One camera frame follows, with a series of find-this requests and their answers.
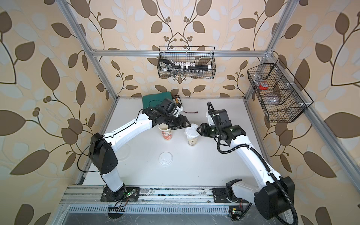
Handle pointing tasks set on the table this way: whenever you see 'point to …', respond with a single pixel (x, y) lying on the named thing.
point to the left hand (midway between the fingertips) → (186, 123)
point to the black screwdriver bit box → (176, 97)
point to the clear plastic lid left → (165, 158)
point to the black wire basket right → (281, 100)
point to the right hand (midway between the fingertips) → (199, 130)
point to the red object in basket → (263, 86)
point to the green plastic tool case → (153, 100)
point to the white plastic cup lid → (191, 131)
